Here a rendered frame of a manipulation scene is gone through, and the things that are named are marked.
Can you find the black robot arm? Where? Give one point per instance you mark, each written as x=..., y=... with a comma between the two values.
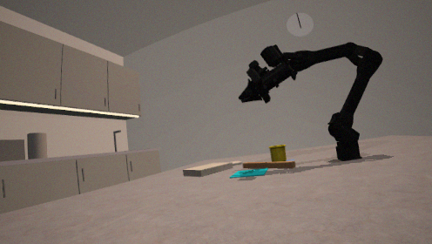
x=341, y=122

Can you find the orange flat bar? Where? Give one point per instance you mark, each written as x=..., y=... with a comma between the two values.
x=263, y=165

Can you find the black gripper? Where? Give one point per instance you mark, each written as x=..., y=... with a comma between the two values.
x=259, y=86

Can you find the beige flat square slab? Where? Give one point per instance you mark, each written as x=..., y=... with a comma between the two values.
x=204, y=170

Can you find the dark olive-yellow cup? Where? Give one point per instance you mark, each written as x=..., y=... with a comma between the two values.
x=278, y=153

